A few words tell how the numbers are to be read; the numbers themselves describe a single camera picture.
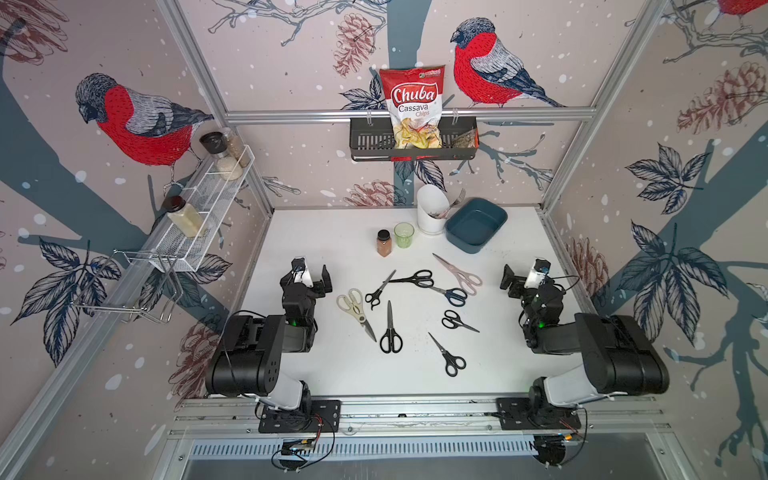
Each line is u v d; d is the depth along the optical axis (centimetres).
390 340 86
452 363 81
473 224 114
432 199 109
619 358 44
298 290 73
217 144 78
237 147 86
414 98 81
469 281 100
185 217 66
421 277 101
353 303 94
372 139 95
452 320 90
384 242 101
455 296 95
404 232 107
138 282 58
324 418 73
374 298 95
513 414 73
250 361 44
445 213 107
